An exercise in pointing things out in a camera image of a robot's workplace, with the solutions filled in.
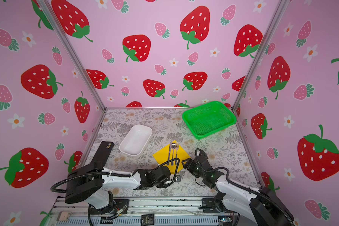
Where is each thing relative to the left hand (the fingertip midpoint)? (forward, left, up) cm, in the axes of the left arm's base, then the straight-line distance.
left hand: (170, 174), depth 84 cm
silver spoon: (+19, -1, 0) cm, 19 cm away
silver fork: (+19, -4, -2) cm, 20 cm away
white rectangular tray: (+25, +25, 0) cm, 35 cm away
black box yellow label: (+11, +47, -1) cm, 49 cm away
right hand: (+5, -8, +3) cm, 10 cm away
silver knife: (+15, +1, -2) cm, 15 cm away
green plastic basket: (+46, -30, -1) cm, 55 cm away
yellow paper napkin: (+14, +5, -1) cm, 15 cm away
